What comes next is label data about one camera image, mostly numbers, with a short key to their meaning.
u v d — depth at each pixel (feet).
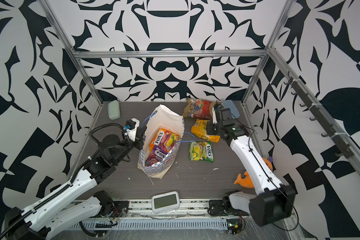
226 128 1.91
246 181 2.56
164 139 2.99
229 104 3.89
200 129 3.23
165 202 2.40
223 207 2.44
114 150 1.72
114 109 3.68
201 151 3.00
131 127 1.89
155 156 2.85
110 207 2.17
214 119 2.06
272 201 1.27
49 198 1.42
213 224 2.34
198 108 3.55
